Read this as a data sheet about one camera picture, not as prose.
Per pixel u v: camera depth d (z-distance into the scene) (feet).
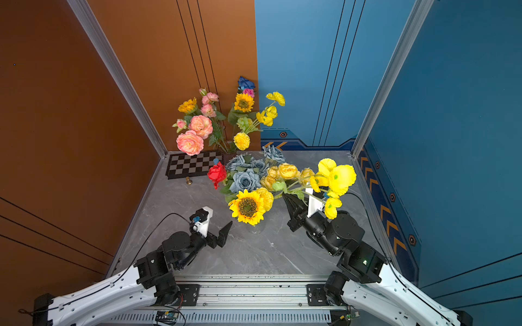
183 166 3.57
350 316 2.28
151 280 1.73
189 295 2.43
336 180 1.22
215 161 3.46
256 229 2.87
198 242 2.05
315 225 1.64
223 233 2.11
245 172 2.11
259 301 2.39
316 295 2.38
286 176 1.87
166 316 2.35
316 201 1.61
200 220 1.93
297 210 1.70
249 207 1.73
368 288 1.46
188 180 3.46
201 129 2.07
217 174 2.04
